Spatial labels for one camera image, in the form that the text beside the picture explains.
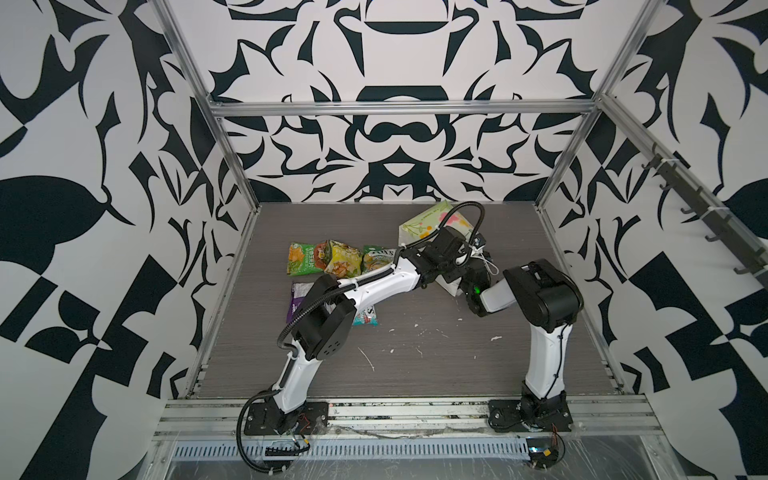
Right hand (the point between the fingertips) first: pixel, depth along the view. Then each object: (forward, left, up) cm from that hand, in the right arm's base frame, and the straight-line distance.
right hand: (444, 254), depth 101 cm
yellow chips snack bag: (-4, +32, +3) cm, 33 cm away
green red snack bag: (-1, +46, 0) cm, 46 cm away
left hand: (-8, -3, +13) cm, 16 cm away
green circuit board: (-54, -17, -5) cm, 57 cm away
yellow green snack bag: (-1, +24, -1) cm, 24 cm away
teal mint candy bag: (-21, +25, -1) cm, 33 cm away
